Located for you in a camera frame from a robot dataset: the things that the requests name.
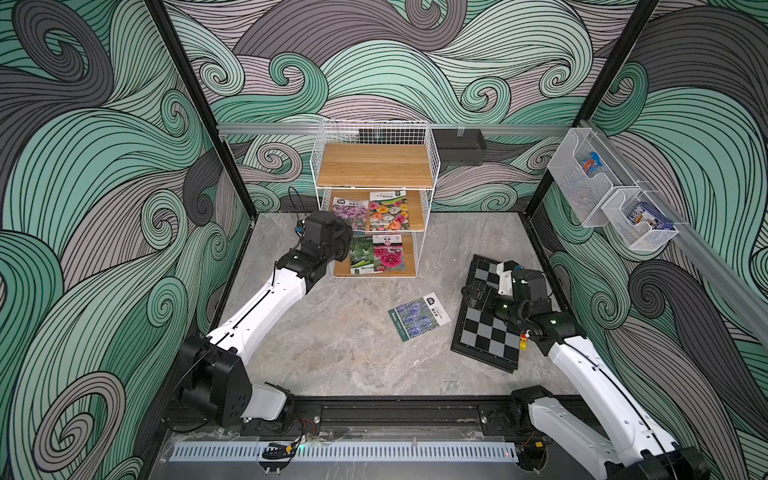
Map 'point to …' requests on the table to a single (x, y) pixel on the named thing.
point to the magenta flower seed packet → (388, 253)
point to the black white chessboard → (479, 333)
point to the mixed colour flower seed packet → (388, 210)
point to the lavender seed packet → (418, 317)
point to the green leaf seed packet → (362, 258)
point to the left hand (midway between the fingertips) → (354, 219)
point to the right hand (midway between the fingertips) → (478, 296)
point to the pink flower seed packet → (355, 211)
